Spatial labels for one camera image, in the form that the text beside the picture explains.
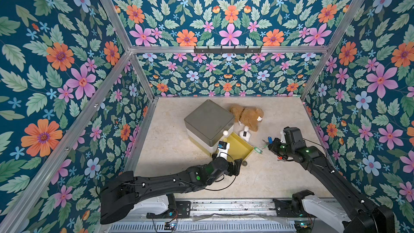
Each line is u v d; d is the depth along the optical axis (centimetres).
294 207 66
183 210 73
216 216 72
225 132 80
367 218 38
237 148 95
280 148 70
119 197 41
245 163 85
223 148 66
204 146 85
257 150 93
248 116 96
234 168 68
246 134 96
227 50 93
